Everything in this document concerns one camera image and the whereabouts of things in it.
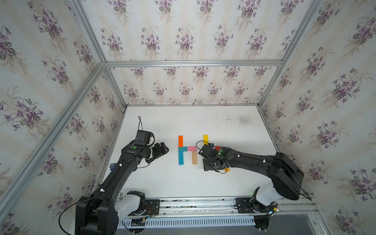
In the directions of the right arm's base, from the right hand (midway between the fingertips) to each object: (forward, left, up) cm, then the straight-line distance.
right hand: (210, 166), depth 85 cm
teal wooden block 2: (+6, +18, -2) cm, 19 cm away
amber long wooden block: (-1, -11, -2) cm, 11 cm away
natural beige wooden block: (+6, +10, -1) cm, 11 cm away
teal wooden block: (+12, +17, -2) cm, 21 cm away
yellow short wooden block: (+21, +2, -3) cm, 21 cm away
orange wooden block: (+18, +19, -1) cm, 26 cm away
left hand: (+3, +27, +9) cm, 29 cm away
